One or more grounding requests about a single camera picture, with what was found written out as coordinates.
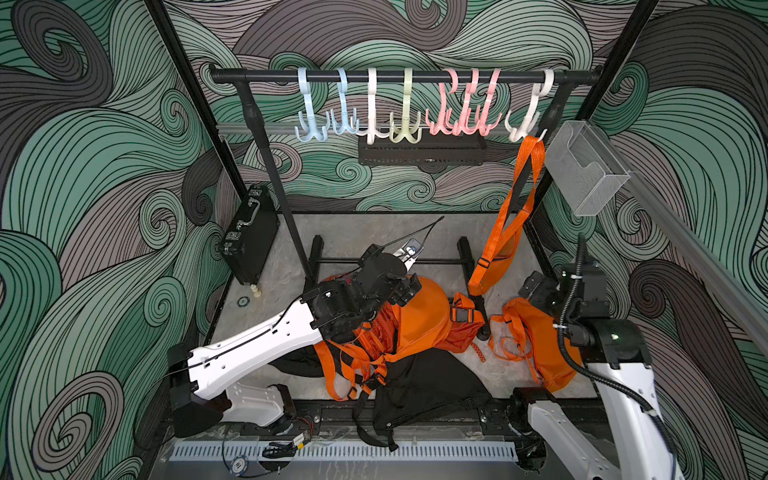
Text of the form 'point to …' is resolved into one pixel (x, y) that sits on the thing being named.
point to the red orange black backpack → (350, 367)
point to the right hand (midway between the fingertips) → (542, 287)
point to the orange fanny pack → (505, 240)
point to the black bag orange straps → (411, 386)
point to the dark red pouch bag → (460, 338)
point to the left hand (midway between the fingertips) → (398, 257)
